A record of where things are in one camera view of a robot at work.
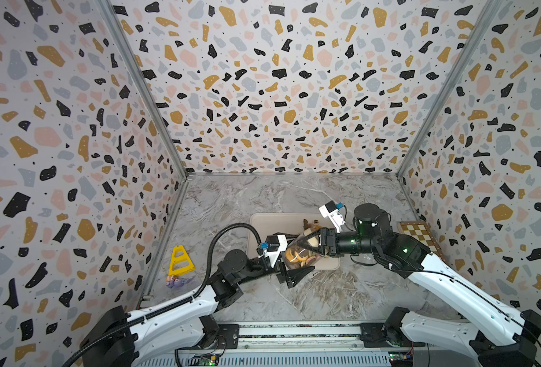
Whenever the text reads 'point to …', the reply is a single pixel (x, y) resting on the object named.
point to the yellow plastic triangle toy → (180, 264)
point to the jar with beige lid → (297, 257)
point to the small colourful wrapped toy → (173, 280)
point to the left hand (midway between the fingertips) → (308, 253)
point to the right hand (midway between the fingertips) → (305, 248)
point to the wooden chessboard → (420, 231)
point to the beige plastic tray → (289, 222)
